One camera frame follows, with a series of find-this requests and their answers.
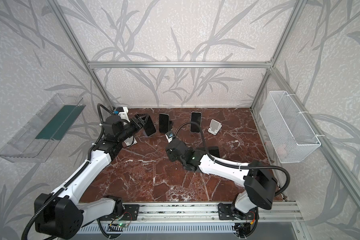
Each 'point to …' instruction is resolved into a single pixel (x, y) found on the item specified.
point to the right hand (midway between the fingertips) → (171, 141)
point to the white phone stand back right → (214, 127)
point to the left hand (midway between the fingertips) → (149, 113)
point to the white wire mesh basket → (290, 134)
